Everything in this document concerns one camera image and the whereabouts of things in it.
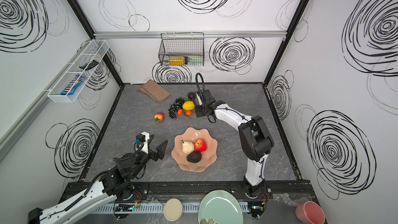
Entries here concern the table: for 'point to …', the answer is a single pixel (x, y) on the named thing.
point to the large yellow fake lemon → (188, 105)
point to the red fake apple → (200, 145)
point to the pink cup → (310, 212)
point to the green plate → (221, 207)
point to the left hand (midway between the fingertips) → (161, 139)
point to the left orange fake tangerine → (180, 112)
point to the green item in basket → (196, 60)
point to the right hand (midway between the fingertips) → (198, 109)
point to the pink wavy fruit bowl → (194, 150)
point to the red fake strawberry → (159, 117)
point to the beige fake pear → (187, 146)
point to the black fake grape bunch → (174, 108)
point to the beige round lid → (173, 209)
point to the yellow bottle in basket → (177, 60)
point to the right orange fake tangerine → (188, 112)
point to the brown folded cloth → (154, 91)
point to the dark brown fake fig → (192, 95)
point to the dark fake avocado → (195, 156)
